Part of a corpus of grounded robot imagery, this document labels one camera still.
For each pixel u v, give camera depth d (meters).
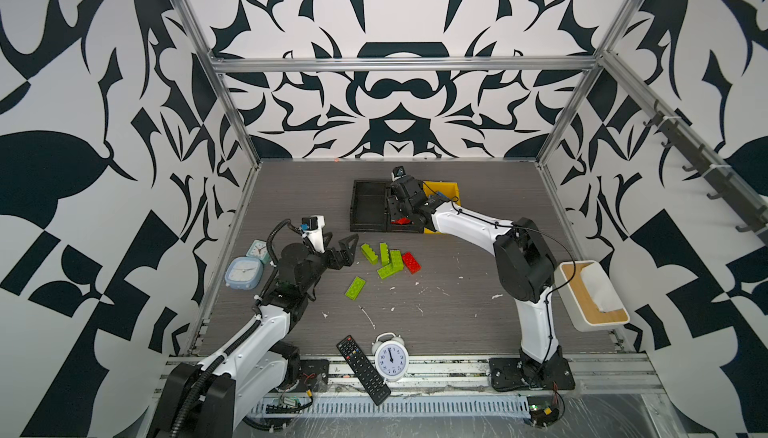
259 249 0.94
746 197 0.53
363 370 0.74
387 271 0.91
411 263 0.92
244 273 0.89
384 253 0.94
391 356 0.75
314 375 0.73
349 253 0.73
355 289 0.89
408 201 0.73
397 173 0.85
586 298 0.82
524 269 0.52
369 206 1.09
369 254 0.93
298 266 0.62
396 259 0.92
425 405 0.71
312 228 0.71
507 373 0.74
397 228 0.98
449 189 1.05
